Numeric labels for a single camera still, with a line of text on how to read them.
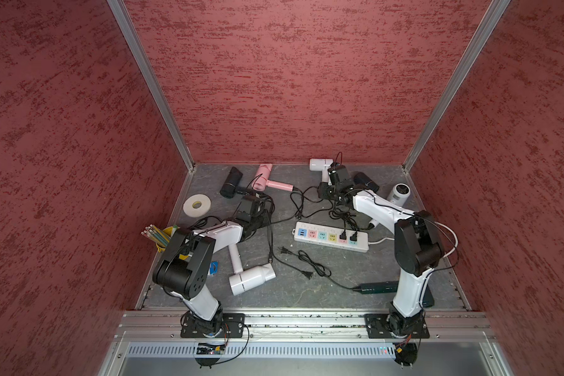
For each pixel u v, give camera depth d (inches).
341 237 36.3
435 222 38.0
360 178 44.7
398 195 38.4
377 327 29.1
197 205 40.7
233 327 29.1
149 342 29.1
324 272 33.1
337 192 29.2
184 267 18.1
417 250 20.0
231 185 41.9
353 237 36.0
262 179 42.9
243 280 30.5
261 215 33.2
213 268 33.4
